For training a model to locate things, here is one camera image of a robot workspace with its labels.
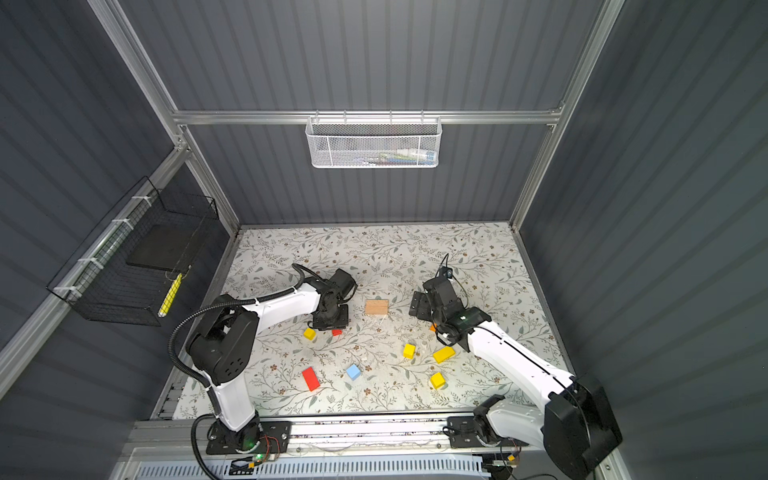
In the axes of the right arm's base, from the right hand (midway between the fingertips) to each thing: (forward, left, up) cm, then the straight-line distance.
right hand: (428, 303), depth 85 cm
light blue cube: (-16, +21, -10) cm, 28 cm away
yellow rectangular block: (-10, -5, -11) cm, 16 cm away
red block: (-4, +28, -11) cm, 30 cm away
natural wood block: (+5, +16, -11) cm, 20 cm away
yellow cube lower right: (-18, -2, -10) cm, 21 cm away
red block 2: (-17, +33, -11) cm, 39 cm away
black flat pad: (+6, +68, +20) cm, 71 cm away
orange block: (-1, -2, -12) cm, 13 cm away
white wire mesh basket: (+72, +18, +9) cm, 75 cm away
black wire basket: (-1, +75, +19) cm, 77 cm away
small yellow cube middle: (-10, +6, -10) cm, 15 cm away
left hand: (-1, +27, -11) cm, 29 cm away
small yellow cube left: (-5, +36, -9) cm, 37 cm away
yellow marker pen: (-10, +62, +17) cm, 65 cm away
